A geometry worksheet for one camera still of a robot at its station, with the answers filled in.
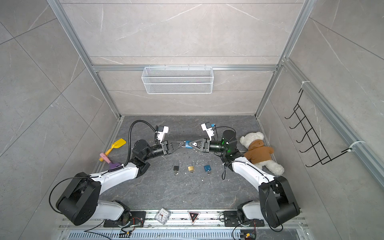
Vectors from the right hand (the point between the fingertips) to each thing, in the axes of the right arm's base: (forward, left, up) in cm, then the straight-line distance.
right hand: (190, 144), depth 71 cm
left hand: (0, +3, +2) cm, 4 cm away
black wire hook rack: (-8, -54, +5) cm, 55 cm away
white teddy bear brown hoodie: (+3, -41, -18) cm, 45 cm away
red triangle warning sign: (-26, -1, -26) cm, 37 cm away
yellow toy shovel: (+18, +52, -24) cm, 60 cm away
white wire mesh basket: (+51, +9, +4) cm, 51 cm away
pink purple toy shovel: (+2, +50, -25) cm, 56 cm away
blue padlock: (-1, -10, -26) cm, 27 cm away
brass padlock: (0, 0, -27) cm, 27 cm away
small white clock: (-26, +15, -24) cm, 38 cm away
